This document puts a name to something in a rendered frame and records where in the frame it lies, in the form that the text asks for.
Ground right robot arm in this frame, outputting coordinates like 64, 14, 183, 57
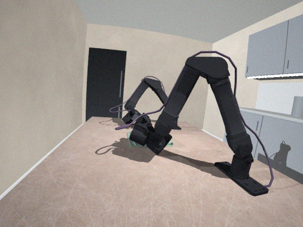
122, 78, 181, 130

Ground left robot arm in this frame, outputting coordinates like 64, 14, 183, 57
129, 57, 269, 196

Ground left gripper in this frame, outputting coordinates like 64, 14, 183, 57
146, 123, 172, 155

